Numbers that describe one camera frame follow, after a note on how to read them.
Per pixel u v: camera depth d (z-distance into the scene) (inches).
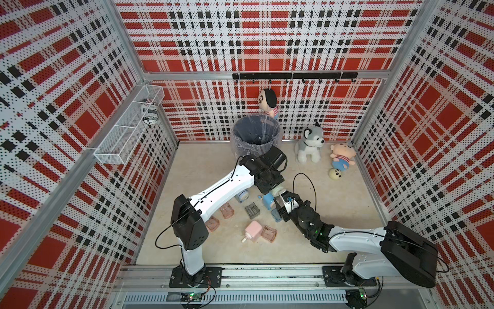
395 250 16.9
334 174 39.9
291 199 26.7
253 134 39.9
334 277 28.5
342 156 41.1
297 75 35.3
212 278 29.0
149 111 30.6
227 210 36.3
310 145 39.9
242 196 34.9
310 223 23.7
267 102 35.7
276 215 29.6
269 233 33.4
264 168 21.8
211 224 34.9
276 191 29.5
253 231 31.4
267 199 34.5
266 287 28.7
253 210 36.3
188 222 17.4
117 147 36.2
